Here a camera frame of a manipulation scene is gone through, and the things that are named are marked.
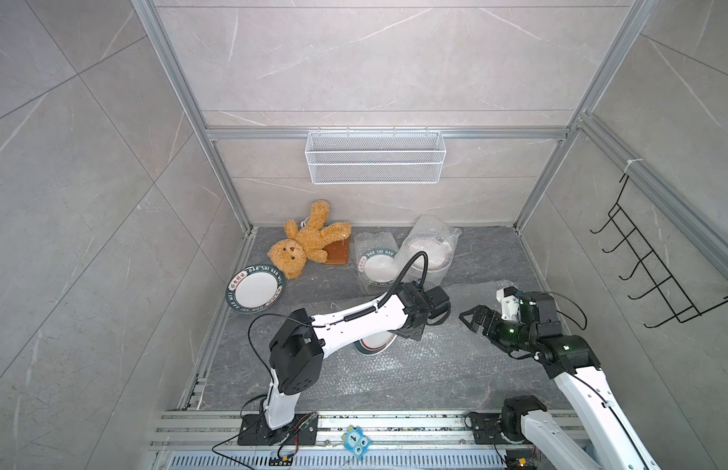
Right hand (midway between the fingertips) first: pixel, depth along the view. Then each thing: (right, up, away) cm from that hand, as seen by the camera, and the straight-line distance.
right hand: (475, 323), depth 75 cm
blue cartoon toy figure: (-31, -28, -5) cm, 42 cm away
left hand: (-16, -2, +5) cm, 17 cm away
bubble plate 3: (-3, +25, +35) cm, 43 cm away
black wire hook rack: (+41, +9, -10) cm, 43 cm away
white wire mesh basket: (-26, +51, +24) cm, 62 cm away
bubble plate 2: (-26, +16, +34) cm, 45 cm away
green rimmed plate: (-69, +6, +27) cm, 74 cm away
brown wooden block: (-40, +18, +33) cm, 55 cm away
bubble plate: (-26, -8, +9) cm, 29 cm away
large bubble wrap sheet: (-4, -16, +8) cm, 18 cm away
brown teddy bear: (-50, +22, +29) cm, 62 cm away
